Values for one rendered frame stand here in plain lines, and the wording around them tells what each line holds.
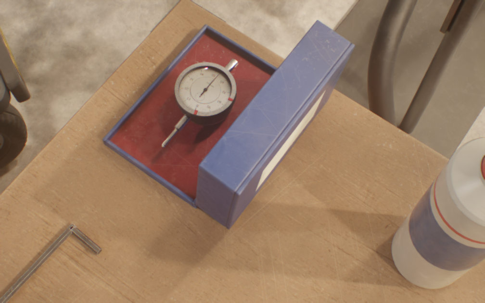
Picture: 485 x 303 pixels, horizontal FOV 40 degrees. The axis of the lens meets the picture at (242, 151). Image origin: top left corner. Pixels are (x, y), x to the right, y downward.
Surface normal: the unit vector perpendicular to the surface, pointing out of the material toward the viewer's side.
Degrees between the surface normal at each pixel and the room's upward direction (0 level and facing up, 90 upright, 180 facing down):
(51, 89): 0
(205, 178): 90
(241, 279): 0
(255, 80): 0
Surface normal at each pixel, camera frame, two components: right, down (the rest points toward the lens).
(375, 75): -0.58, 0.33
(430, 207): -1.00, 0.09
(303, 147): 0.00, -0.40
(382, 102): -0.07, 0.57
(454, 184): -0.66, -0.24
